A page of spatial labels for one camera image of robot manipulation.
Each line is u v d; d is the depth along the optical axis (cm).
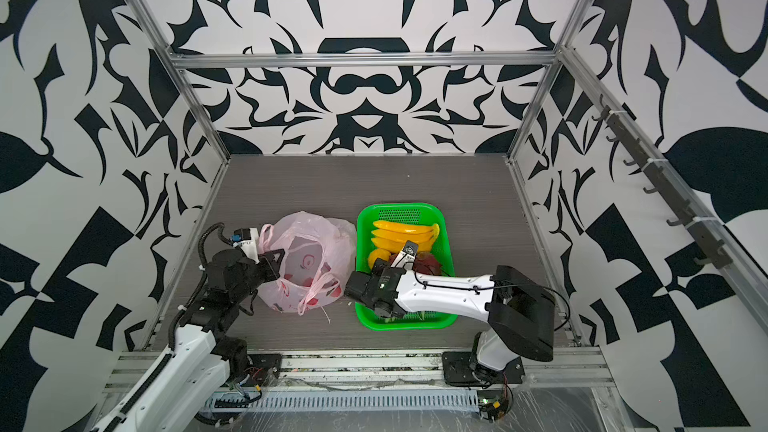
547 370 76
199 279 62
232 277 62
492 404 71
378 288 57
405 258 70
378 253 88
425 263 83
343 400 65
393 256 87
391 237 93
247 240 72
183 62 92
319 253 78
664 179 55
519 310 43
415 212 96
